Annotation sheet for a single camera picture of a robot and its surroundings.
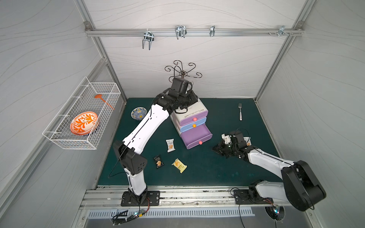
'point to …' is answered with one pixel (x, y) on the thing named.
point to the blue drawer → (193, 124)
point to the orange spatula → (99, 96)
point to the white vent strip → (110, 214)
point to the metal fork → (240, 107)
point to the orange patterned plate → (84, 123)
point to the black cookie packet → (158, 161)
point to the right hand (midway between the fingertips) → (211, 147)
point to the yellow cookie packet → (179, 165)
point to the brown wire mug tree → (178, 70)
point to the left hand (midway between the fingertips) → (199, 99)
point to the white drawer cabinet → (194, 109)
